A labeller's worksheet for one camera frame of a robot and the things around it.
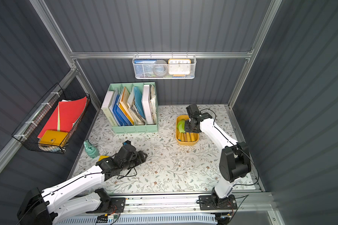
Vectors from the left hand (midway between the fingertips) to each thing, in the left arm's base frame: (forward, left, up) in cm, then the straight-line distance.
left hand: (144, 156), depth 80 cm
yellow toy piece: (+5, +30, -11) cm, 33 cm away
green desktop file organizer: (+29, +10, +11) cm, 33 cm away
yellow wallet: (0, +39, +21) cm, 44 cm away
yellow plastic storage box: (+16, -25, -6) cm, 30 cm away
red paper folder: (+15, +42, +19) cm, 49 cm away
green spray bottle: (+6, +34, -2) cm, 35 cm away
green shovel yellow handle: (+29, -23, -9) cm, 38 cm away
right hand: (+18, -30, +4) cm, 35 cm away
